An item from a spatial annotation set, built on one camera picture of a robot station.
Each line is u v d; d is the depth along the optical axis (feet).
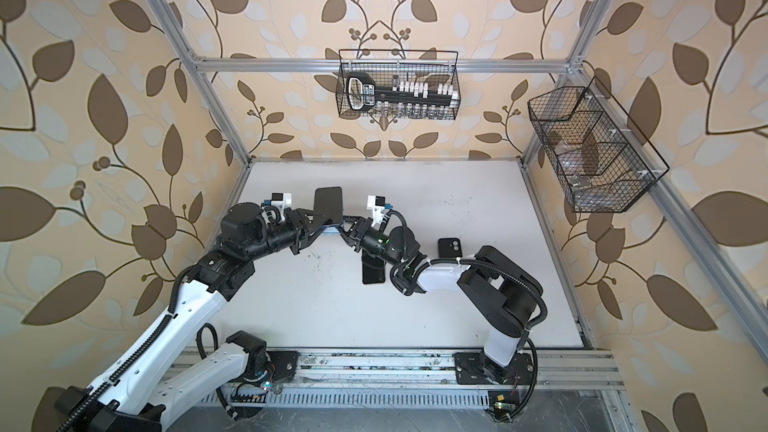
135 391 1.29
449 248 3.16
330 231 2.31
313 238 2.22
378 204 2.42
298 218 2.05
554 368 2.47
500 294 1.53
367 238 2.27
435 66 2.98
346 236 2.26
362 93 2.75
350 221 2.34
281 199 2.25
